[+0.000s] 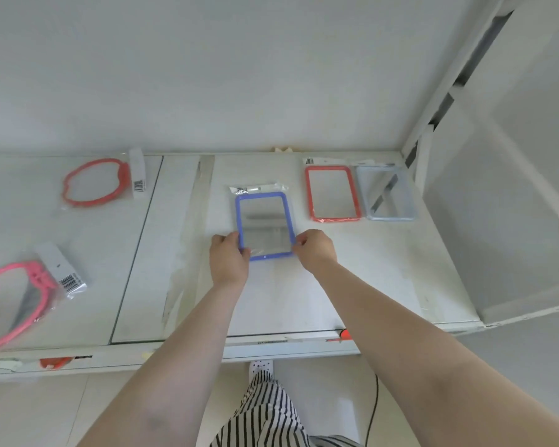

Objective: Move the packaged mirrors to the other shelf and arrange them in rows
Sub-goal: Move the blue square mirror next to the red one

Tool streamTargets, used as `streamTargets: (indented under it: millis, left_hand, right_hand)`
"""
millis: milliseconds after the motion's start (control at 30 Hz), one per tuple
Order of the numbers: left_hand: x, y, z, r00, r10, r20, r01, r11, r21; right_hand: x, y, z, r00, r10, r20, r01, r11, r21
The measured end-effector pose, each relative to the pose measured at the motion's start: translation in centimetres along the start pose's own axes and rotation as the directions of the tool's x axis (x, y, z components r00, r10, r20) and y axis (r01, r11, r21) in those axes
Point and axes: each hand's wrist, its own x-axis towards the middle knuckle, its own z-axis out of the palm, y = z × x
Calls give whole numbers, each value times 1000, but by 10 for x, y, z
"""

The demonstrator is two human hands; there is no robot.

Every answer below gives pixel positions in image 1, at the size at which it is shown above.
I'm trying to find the red rectangular mirror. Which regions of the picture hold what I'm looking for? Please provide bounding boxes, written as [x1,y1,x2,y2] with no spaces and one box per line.
[302,156,362,224]

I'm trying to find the clear tape strip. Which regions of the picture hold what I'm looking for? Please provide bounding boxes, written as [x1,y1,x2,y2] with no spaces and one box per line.
[160,154,215,338]

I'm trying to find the person's left hand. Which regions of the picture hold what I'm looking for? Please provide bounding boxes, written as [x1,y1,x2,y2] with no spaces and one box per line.
[208,231,252,289]

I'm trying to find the white dotted shoe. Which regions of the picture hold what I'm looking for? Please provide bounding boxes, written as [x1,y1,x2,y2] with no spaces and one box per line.
[248,359,275,382]

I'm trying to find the person's right hand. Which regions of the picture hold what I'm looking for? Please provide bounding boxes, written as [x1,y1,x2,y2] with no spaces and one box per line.
[291,228,339,275]

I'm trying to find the black white striped trousers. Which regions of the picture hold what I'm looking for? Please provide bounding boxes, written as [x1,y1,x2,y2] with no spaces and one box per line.
[209,369,360,447]

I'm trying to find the black cable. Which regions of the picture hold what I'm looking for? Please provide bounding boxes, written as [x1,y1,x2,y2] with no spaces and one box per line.
[363,374,379,447]

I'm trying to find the person's right forearm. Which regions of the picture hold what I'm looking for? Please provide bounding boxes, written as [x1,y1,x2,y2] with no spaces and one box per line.
[314,263,559,447]

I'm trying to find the light blue rectangular mirror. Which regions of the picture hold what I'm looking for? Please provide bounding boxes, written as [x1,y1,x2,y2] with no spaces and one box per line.
[352,158,416,223]

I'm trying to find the person's left forearm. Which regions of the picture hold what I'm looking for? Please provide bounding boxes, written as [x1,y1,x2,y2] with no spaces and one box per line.
[76,279,248,447]

